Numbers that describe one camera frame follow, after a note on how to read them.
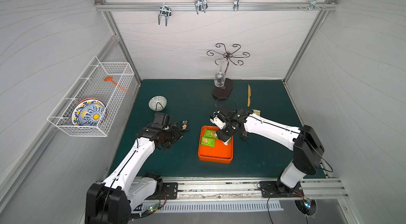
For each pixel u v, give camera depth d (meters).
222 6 0.77
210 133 0.91
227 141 0.75
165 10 0.78
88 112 0.62
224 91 1.15
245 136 0.91
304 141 0.44
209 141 0.88
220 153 0.88
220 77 0.92
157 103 1.05
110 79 0.78
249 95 1.11
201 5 0.77
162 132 0.62
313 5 0.77
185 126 0.95
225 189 0.75
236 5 0.78
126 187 0.42
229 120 0.63
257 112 1.01
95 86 0.73
